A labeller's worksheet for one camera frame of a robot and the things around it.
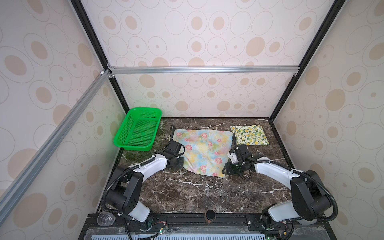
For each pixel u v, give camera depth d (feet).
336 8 2.25
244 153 2.33
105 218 2.44
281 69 2.95
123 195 1.43
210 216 2.26
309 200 1.42
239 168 2.44
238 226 2.39
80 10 2.25
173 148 2.38
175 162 2.63
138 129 3.71
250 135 3.49
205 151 3.28
